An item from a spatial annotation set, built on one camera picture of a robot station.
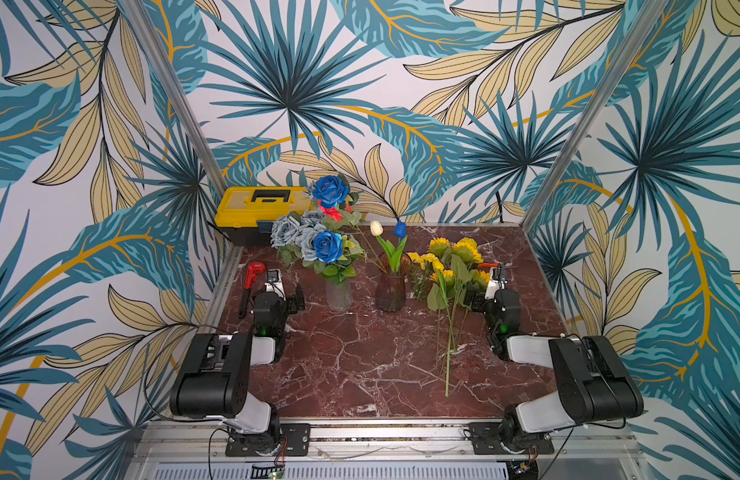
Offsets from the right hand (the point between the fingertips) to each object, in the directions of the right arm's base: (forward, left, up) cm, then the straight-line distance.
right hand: (487, 284), depth 92 cm
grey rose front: (-5, +51, +27) cm, 58 cm away
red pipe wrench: (+14, +77, -8) cm, 79 cm away
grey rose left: (0, +56, +26) cm, 62 cm away
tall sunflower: (+18, +11, -2) cm, 21 cm away
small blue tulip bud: (+5, +28, +20) cm, 35 cm away
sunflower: (-1, +13, -4) cm, 14 cm away
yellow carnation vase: (+14, +15, -3) cm, 20 cm away
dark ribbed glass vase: (-3, +30, +1) cm, 30 cm away
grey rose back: (+6, +51, +24) cm, 56 cm away
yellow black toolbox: (+24, +77, +8) cm, 81 cm away
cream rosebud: (+6, +34, +19) cm, 40 cm away
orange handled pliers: (+13, -5, -7) cm, 15 cm away
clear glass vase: (-2, +46, -2) cm, 46 cm away
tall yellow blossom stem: (+15, +3, -2) cm, 15 cm away
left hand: (+1, +63, -1) cm, 63 cm away
